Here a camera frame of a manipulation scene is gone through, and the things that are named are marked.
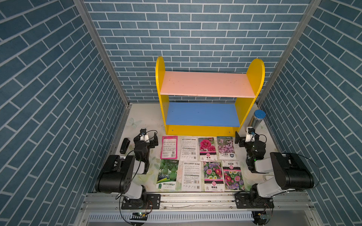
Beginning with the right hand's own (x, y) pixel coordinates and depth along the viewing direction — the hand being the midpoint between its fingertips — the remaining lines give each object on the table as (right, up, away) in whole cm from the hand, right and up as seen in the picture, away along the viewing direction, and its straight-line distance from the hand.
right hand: (245, 132), depth 90 cm
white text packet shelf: (-35, -25, -8) cm, 44 cm away
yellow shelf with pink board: (-20, +21, +34) cm, 45 cm away
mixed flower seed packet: (-22, -26, -8) cm, 35 cm away
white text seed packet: (-37, -12, +3) cm, 39 cm away
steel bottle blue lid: (+7, +10, -2) cm, 13 cm away
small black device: (-79, -9, +1) cm, 80 cm away
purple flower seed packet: (-12, -10, +4) cm, 16 cm away
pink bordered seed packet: (-50, -11, +3) cm, 51 cm away
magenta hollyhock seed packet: (-24, -12, +3) cm, 27 cm away
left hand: (-62, -1, 0) cm, 62 cm away
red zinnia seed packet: (-11, -26, -8) cm, 29 cm away
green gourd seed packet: (-50, -25, -8) cm, 56 cm away
